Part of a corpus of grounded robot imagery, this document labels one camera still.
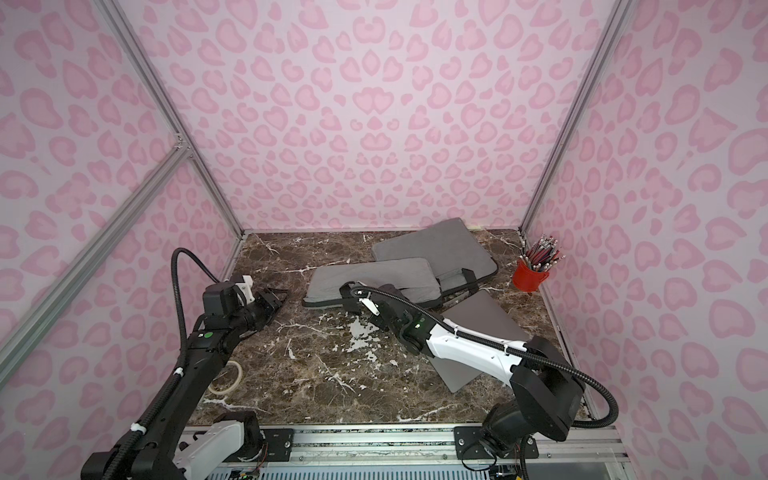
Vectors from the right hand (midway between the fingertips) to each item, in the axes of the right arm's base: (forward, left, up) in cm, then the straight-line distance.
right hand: (381, 294), depth 84 cm
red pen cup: (+12, -46, -10) cm, 49 cm away
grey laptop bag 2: (+24, -26, -13) cm, 37 cm away
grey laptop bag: (+8, -10, -5) cm, 14 cm away
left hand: (-2, +24, +3) cm, 25 cm away
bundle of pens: (+16, -49, -2) cm, 52 cm away
